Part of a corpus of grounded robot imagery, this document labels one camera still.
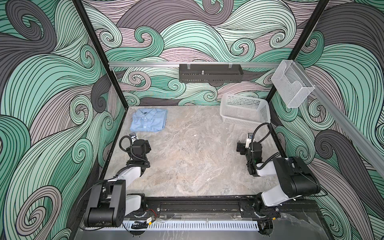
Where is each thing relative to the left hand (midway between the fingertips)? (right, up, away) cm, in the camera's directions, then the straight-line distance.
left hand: (138, 141), depth 89 cm
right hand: (+69, 0, +4) cm, 69 cm away
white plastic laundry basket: (+76, +21, +29) cm, 84 cm away
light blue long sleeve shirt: (+4, +13, +18) cm, 23 cm away
